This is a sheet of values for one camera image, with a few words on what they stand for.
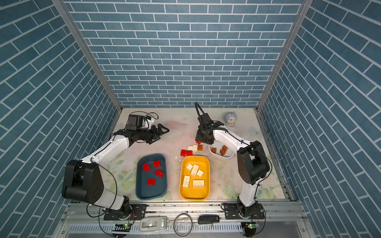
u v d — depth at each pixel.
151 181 0.84
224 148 0.96
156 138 0.77
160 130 0.77
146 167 0.87
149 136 0.76
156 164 0.87
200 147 0.96
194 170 0.87
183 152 0.94
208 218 0.69
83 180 0.44
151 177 0.85
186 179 0.84
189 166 0.89
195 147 0.97
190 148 0.96
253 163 0.48
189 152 0.96
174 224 0.69
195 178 0.85
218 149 0.97
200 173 0.87
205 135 0.68
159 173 0.85
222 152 0.94
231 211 0.74
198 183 0.82
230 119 1.05
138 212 0.75
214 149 0.94
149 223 0.69
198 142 1.01
